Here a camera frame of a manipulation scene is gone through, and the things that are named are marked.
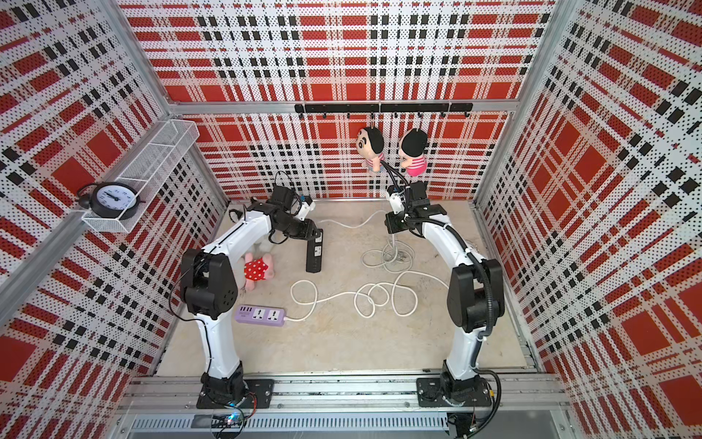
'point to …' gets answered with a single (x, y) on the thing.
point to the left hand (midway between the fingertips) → (318, 233)
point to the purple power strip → (267, 315)
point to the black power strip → (314, 252)
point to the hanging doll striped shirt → (370, 143)
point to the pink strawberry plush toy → (257, 269)
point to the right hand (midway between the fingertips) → (391, 220)
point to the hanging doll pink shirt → (412, 147)
